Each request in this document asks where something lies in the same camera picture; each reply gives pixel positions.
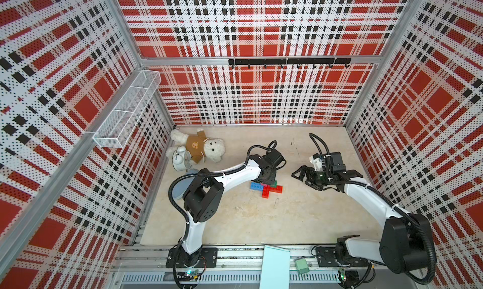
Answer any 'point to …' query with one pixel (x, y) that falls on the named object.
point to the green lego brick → (274, 185)
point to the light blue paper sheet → (275, 272)
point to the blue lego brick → (256, 186)
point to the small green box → (302, 266)
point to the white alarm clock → (182, 159)
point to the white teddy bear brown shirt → (200, 147)
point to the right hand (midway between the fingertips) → (301, 178)
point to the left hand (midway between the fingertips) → (268, 178)
